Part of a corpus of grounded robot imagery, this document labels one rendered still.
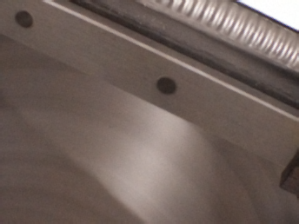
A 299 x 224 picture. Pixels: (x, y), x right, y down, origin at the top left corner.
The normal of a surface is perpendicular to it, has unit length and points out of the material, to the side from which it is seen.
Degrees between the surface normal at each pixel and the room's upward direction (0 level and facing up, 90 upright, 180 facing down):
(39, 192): 5
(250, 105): 25
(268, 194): 84
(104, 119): 18
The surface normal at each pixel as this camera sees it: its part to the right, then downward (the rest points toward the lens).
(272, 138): -0.27, 0.59
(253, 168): -0.84, 0.09
